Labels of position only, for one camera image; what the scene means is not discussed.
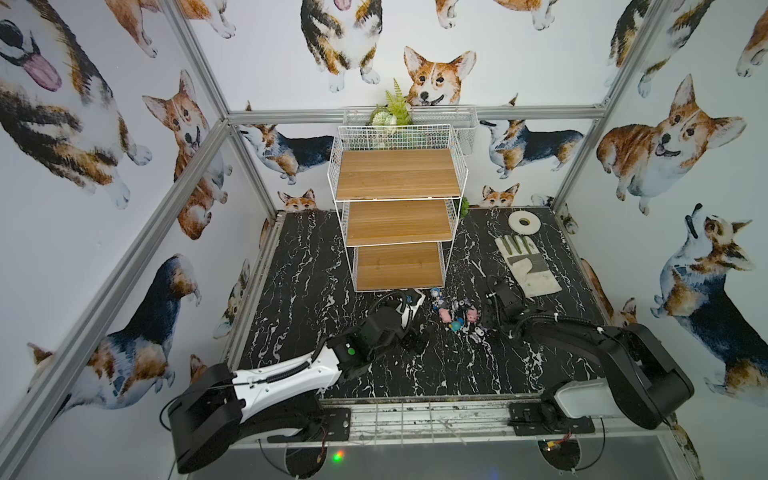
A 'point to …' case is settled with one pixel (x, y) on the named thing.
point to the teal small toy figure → (456, 325)
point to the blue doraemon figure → (437, 294)
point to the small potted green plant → (465, 207)
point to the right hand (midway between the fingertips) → (488, 311)
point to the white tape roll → (524, 222)
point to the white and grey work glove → (529, 267)
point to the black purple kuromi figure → (479, 334)
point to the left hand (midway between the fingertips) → (425, 313)
